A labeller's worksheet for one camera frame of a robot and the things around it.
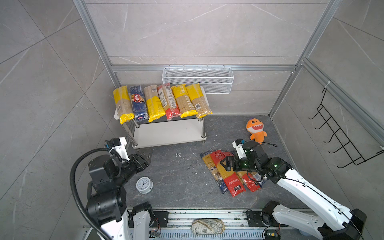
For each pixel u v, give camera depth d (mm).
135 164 489
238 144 663
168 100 746
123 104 727
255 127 1015
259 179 595
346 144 630
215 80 1009
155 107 729
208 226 686
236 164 634
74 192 346
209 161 909
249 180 627
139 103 728
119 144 495
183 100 757
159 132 1072
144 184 816
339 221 384
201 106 729
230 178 818
